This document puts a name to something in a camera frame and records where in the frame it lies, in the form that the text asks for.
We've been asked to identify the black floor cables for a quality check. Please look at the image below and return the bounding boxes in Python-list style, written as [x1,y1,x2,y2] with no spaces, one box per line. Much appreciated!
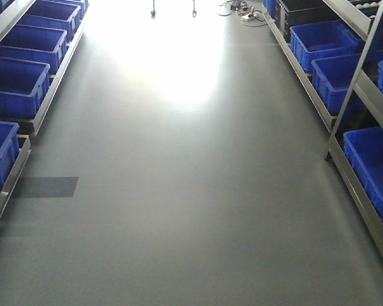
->
[216,0,269,28]

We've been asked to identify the steel cart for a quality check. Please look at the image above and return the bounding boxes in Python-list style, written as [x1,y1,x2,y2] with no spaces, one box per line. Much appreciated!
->
[149,0,199,17]

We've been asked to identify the row of blue bins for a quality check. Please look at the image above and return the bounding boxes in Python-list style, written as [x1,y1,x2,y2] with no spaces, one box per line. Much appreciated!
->
[0,0,90,119]

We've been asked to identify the black plastic bin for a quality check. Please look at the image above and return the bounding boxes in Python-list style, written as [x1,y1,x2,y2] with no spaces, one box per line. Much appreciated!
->
[277,0,341,43]

